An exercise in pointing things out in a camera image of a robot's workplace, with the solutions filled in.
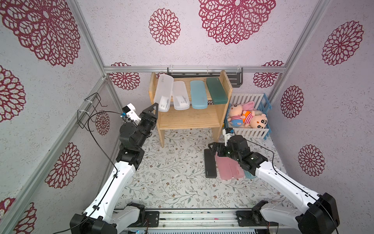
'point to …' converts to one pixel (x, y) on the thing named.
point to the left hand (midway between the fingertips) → (158, 104)
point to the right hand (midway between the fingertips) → (217, 146)
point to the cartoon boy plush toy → (252, 121)
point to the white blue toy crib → (262, 105)
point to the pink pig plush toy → (235, 112)
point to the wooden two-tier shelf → (211, 118)
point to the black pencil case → (210, 162)
